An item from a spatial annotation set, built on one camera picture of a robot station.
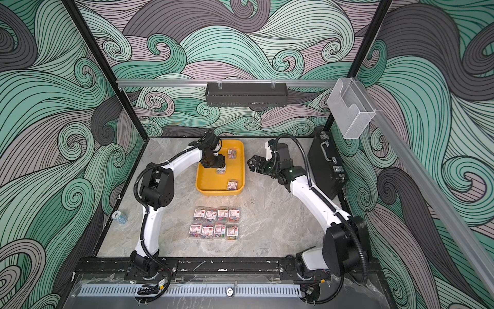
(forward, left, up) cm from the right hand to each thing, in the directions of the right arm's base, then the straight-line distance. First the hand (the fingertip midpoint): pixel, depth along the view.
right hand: (252, 164), depth 82 cm
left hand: (+12, +16, -14) cm, 25 cm away
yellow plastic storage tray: (+1, +22, -18) cm, 29 cm away
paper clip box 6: (-23, +15, -18) cm, 33 cm away
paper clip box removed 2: (-23, +20, -18) cm, 36 cm away
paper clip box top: (-16, +14, -18) cm, 27 cm away
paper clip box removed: (-23, +25, -18) cm, 38 cm away
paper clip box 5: (-16, +9, -17) cm, 25 cm away
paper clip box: (+21, +11, -18) cm, 30 cm away
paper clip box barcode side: (+8, +16, -17) cm, 25 cm away
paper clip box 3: (-15, +24, -17) cm, 34 cm away
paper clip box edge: (-24, +9, -17) cm, 31 cm away
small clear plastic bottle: (-18, +58, -14) cm, 62 cm away
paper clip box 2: (0, +10, -17) cm, 20 cm away
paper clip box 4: (-16, +19, -18) cm, 31 cm away
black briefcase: (-2, -32, 0) cm, 32 cm away
